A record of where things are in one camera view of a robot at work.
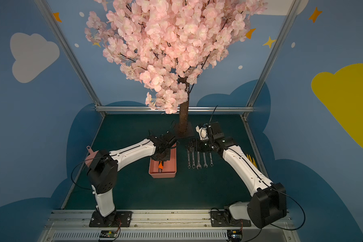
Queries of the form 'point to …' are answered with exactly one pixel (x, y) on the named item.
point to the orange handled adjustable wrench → (160, 167)
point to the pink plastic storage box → (169, 168)
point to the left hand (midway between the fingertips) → (164, 155)
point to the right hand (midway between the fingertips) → (193, 144)
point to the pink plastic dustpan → (91, 157)
